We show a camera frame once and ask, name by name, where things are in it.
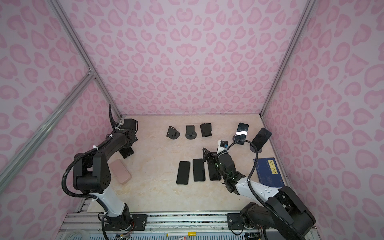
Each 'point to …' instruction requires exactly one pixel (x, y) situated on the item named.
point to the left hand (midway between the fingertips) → (123, 139)
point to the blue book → (268, 172)
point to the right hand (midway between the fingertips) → (209, 148)
